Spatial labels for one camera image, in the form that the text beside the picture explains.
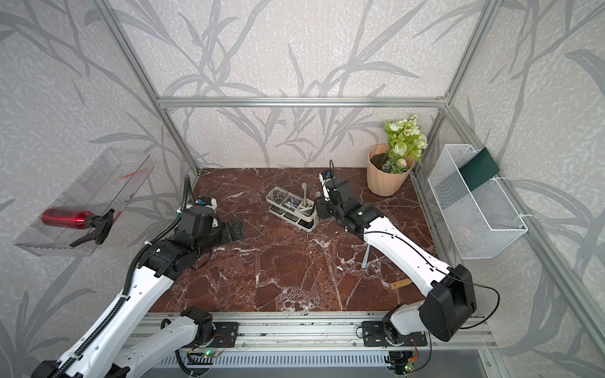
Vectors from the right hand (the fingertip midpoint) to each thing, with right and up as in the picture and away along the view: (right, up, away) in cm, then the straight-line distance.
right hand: (323, 196), depth 80 cm
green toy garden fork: (+28, -31, +2) cm, 42 cm away
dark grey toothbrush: (-7, +4, +11) cm, 13 cm away
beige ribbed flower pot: (+26, +6, +21) cm, 34 cm away
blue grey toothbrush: (+17, -24, +11) cm, 32 cm away
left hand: (-29, -9, -6) cm, 31 cm away
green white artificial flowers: (+33, +20, +12) cm, 41 cm away
